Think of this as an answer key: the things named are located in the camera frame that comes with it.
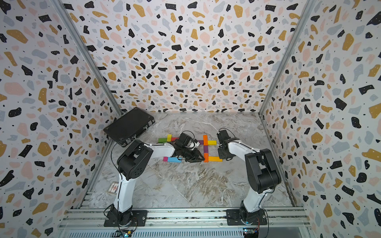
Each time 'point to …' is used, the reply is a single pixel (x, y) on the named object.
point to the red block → (173, 139)
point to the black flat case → (129, 126)
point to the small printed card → (113, 188)
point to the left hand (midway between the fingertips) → (205, 160)
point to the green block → (162, 140)
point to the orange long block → (205, 140)
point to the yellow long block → (169, 138)
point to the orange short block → (206, 157)
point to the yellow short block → (212, 142)
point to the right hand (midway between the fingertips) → (226, 154)
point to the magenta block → (165, 158)
